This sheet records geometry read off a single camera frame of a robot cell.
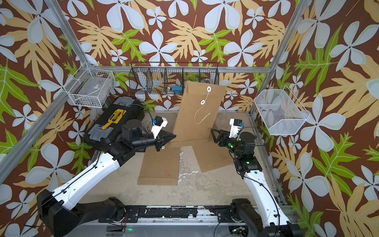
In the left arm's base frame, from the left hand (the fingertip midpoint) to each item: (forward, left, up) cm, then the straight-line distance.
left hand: (175, 133), depth 67 cm
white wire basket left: (+31, +51, +3) cm, 60 cm away
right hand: (+5, -19, -4) cm, 21 cm away
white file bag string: (+9, -15, +2) cm, 18 cm away
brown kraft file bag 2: (-3, +11, -31) cm, 33 cm away
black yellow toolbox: (+12, +44, -14) cm, 47 cm away
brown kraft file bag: (+5, -21, -32) cm, 38 cm away
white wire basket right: (+18, -59, -5) cm, 62 cm away
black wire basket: (+46, +6, 0) cm, 46 cm away
